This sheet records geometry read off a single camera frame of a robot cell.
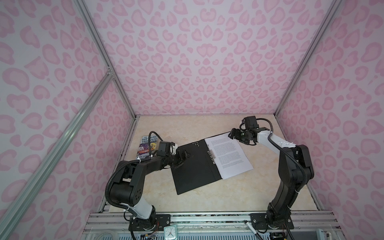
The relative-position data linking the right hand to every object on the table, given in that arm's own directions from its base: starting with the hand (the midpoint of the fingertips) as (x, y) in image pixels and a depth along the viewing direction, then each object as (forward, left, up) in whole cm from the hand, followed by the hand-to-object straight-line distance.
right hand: (235, 135), depth 96 cm
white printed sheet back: (-12, +3, -9) cm, 16 cm away
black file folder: (-20, +23, -8) cm, 31 cm away
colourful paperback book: (-8, +59, -5) cm, 60 cm away
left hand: (-14, +29, -5) cm, 33 cm away
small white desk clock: (-52, +35, -6) cm, 63 cm away
